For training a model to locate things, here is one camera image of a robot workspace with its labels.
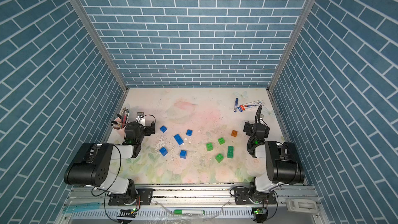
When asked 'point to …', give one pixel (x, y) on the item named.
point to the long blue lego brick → (179, 139)
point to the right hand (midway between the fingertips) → (258, 123)
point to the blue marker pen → (236, 105)
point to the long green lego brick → (230, 152)
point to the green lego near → (219, 157)
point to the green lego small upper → (221, 141)
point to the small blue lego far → (163, 128)
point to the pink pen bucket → (119, 126)
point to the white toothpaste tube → (243, 107)
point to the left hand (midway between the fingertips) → (149, 120)
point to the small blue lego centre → (189, 132)
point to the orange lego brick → (234, 133)
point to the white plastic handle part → (301, 205)
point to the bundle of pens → (123, 118)
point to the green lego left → (209, 146)
